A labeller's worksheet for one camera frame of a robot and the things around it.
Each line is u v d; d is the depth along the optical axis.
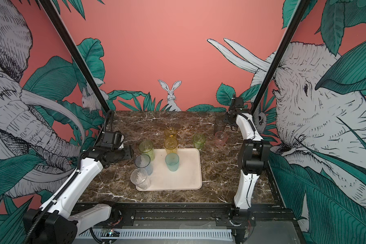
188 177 0.91
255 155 0.56
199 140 1.07
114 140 0.62
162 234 0.70
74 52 0.84
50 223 0.37
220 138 1.03
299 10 0.70
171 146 1.03
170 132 1.07
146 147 0.87
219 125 1.04
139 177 0.85
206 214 0.77
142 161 0.88
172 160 0.93
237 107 0.76
